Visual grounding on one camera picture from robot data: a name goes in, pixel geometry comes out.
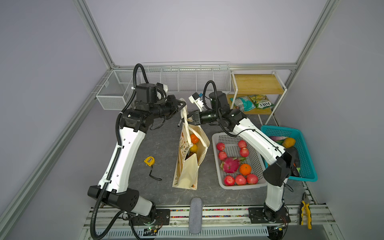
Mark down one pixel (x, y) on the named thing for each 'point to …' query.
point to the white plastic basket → (240, 165)
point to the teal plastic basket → (308, 172)
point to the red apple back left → (220, 146)
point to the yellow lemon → (194, 148)
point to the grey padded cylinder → (195, 215)
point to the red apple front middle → (240, 179)
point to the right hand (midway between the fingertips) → (182, 122)
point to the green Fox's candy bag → (261, 101)
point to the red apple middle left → (222, 155)
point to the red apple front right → (252, 179)
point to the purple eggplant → (278, 138)
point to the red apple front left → (229, 180)
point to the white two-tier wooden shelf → (270, 85)
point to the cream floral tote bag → (186, 173)
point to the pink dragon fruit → (231, 165)
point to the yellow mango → (288, 142)
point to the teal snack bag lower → (244, 103)
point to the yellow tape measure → (150, 161)
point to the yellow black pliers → (305, 204)
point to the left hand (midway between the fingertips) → (187, 105)
